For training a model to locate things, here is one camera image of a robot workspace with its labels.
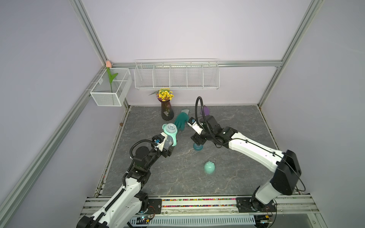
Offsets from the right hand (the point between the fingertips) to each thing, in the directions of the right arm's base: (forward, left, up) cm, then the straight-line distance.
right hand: (196, 130), depth 81 cm
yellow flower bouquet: (+26, +21, +5) cm, 33 cm away
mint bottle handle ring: (-9, +12, +10) cm, 18 cm away
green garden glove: (+24, +9, -18) cm, 31 cm away
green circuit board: (-41, +29, -22) cm, 55 cm away
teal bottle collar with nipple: (-2, -1, -18) cm, 18 cm away
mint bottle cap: (-16, -8, -17) cm, 24 cm away
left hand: (-6, +14, +2) cm, 16 cm away
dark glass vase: (+24, +20, -12) cm, 33 cm away
